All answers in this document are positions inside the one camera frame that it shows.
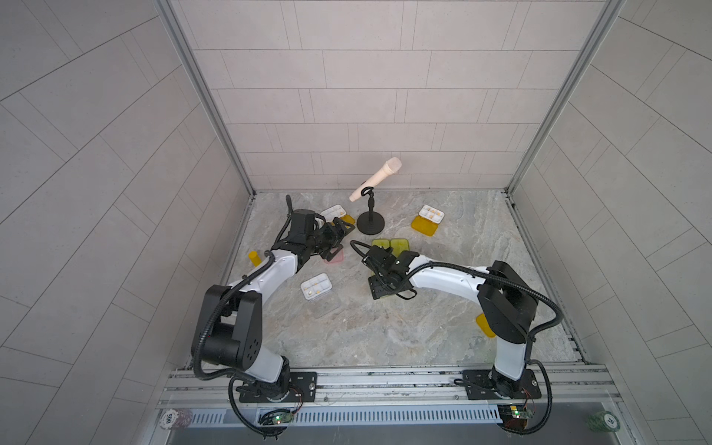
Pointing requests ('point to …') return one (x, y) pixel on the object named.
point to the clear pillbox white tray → (323, 299)
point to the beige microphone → (390, 167)
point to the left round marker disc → (171, 418)
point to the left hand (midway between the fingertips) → (353, 232)
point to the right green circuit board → (514, 416)
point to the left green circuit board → (282, 418)
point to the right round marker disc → (603, 420)
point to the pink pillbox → (337, 259)
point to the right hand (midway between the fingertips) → (380, 290)
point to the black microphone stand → (370, 222)
